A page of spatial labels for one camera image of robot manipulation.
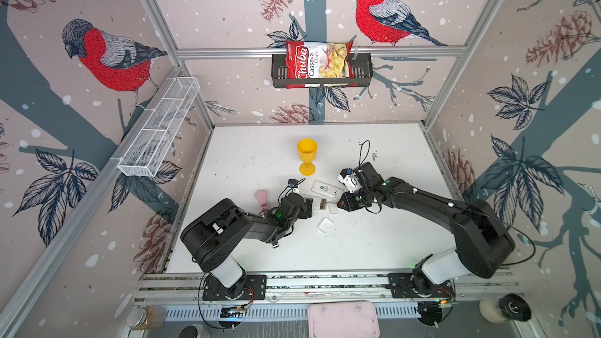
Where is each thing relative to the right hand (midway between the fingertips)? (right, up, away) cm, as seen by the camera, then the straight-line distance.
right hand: (337, 209), depth 86 cm
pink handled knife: (-30, +3, +7) cm, 31 cm away
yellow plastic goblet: (-11, +22, +9) cm, 26 cm away
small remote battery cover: (-1, -2, +6) cm, 6 cm away
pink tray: (-1, -27, -19) cm, 33 cm away
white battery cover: (-4, -7, +2) cm, 8 cm away
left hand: (-12, +1, +5) cm, 13 cm away
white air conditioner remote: (-3, +5, +9) cm, 11 cm away
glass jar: (-55, -23, -24) cm, 64 cm away
